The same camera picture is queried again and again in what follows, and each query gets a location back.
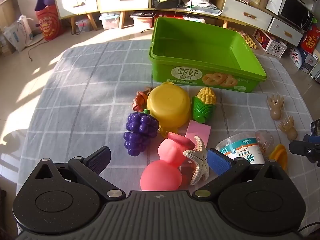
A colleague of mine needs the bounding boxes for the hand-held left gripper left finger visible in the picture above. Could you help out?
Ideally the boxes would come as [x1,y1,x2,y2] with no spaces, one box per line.
[34,146,127,201]

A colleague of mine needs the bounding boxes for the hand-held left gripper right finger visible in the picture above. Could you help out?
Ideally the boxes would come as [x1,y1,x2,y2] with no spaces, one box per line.
[192,148,288,198]

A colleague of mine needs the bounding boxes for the beige toy starfish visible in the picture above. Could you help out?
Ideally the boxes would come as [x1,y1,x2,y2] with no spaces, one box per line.
[183,135,210,186]

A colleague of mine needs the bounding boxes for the tan rubber hand toy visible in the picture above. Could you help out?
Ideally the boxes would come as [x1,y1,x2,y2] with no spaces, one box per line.
[267,94,285,120]
[278,115,298,141]

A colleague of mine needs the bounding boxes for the orange plastic toy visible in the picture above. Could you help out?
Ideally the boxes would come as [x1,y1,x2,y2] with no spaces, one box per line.
[269,144,288,173]

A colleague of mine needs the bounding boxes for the clear cotton swab container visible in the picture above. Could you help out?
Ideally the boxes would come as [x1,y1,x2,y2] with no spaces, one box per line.
[215,131,265,166]

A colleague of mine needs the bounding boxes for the purple toy grapes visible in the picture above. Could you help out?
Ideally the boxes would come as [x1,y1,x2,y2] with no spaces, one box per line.
[122,109,160,157]

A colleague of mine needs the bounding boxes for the pink rubber pig toy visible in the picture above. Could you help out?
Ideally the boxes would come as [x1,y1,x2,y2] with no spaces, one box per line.
[140,132,197,191]

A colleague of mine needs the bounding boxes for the green plastic box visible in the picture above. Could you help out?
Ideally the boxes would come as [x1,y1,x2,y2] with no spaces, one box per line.
[149,17,267,94]

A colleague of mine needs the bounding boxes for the pink rectangular block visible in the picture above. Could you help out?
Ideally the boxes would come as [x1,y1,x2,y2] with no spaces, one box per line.
[184,120,211,147]

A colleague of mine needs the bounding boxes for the toy corn cob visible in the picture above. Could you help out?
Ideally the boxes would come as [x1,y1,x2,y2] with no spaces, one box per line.
[191,87,217,123]

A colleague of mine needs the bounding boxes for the printed cardboard box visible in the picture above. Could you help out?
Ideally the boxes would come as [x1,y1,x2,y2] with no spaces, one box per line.
[289,46,318,74]

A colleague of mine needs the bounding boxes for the brown toy figure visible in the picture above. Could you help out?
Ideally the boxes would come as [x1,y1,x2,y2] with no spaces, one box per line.
[132,87,153,113]

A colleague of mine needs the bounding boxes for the yellow plastic bowl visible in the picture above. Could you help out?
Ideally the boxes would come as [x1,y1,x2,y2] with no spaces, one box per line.
[147,82,192,137]

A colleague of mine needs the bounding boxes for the red gift box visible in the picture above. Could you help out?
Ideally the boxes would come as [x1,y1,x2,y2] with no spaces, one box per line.
[300,25,320,55]

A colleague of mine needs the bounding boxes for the yellow egg tray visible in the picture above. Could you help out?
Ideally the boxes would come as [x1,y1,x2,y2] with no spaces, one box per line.
[229,26,257,50]

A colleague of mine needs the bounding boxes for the black microwave oven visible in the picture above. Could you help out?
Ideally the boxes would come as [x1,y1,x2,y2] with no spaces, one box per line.
[278,0,314,32]

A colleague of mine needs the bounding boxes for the clear storage box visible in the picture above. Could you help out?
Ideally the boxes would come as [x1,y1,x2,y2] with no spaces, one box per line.
[75,17,97,33]
[99,12,121,30]
[130,12,154,29]

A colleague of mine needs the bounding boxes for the red paper bag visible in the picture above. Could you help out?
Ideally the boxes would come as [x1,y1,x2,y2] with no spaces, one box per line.
[36,5,62,41]

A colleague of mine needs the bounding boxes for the white sack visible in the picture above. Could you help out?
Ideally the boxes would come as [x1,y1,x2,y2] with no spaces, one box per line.
[3,15,33,53]

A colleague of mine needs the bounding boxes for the white folded clothes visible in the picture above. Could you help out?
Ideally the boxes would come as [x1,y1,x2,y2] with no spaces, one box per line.
[184,0,223,15]

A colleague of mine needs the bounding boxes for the black box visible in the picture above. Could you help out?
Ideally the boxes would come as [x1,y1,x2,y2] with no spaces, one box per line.
[152,0,185,10]

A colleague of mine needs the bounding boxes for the black floor cable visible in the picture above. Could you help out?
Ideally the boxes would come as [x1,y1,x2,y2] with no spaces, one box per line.
[27,34,46,62]

